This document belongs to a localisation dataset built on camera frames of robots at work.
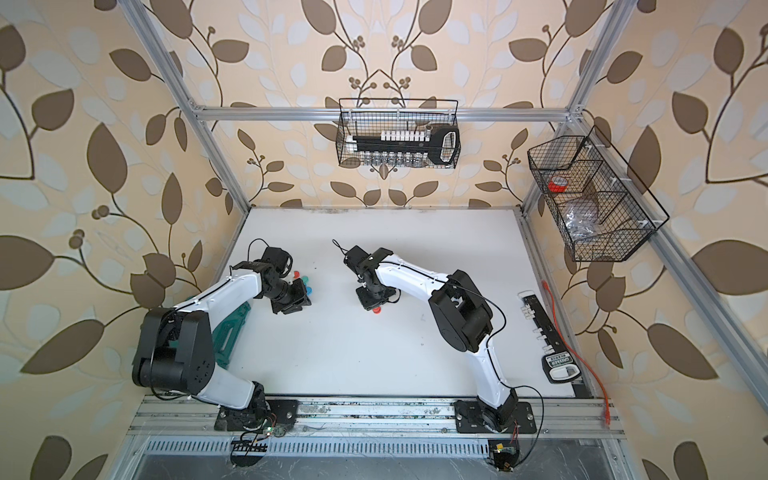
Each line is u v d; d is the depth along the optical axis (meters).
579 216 0.72
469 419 0.73
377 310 0.93
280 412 0.74
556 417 0.75
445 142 0.83
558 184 0.81
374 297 0.81
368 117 0.91
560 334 0.89
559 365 0.82
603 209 0.73
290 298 0.79
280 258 0.76
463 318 0.52
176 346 0.49
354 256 0.76
